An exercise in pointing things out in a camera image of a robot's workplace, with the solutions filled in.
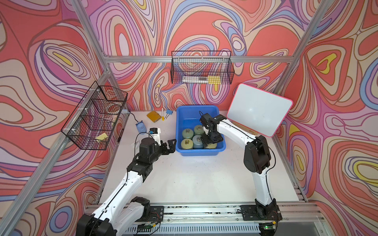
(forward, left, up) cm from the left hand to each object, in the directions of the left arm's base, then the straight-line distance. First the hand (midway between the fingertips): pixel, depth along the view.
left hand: (170, 141), depth 79 cm
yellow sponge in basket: (-3, +33, +8) cm, 34 cm away
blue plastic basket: (+35, -9, -18) cm, 40 cm away
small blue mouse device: (+19, +23, -12) cm, 32 cm away
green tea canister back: (+15, -17, -9) cm, 24 cm away
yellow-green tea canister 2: (+5, -9, -10) cm, 14 cm away
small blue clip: (+40, +6, -18) cm, 44 cm away
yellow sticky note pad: (+35, +19, -18) cm, 44 cm away
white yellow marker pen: (+34, +11, -18) cm, 40 cm away
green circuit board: (-37, +12, -22) cm, 45 cm away
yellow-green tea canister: (+3, -24, -9) cm, 26 cm away
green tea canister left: (+13, -9, -10) cm, 19 cm away
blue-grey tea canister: (+5, -15, -10) cm, 19 cm away
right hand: (+5, -24, -12) cm, 28 cm away
